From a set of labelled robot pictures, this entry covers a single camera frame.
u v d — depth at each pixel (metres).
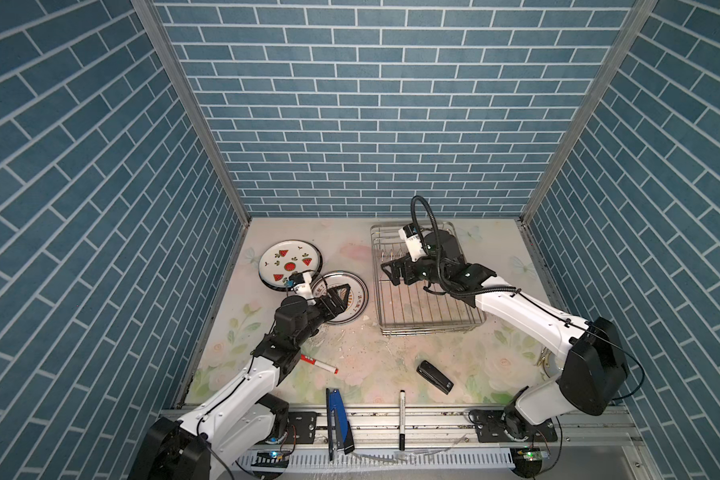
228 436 0.52
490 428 0.74
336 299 0.72
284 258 1.05
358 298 0.96
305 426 0.74
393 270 0.72
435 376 0.79
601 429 0.76
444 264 0.61
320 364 0.85
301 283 0.73
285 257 1.05
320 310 0.73
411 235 0.70
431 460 0.77
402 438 0.72
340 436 0.72
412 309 0.94
